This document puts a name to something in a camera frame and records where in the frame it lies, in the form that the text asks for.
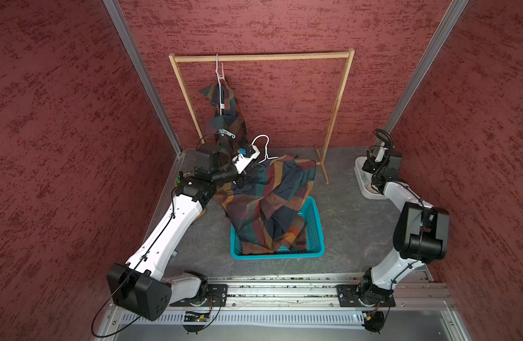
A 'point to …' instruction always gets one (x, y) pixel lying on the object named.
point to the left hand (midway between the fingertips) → (257, 168)
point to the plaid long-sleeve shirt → (265, 208)
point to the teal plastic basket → (315, 247)
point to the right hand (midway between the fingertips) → (369, 159)
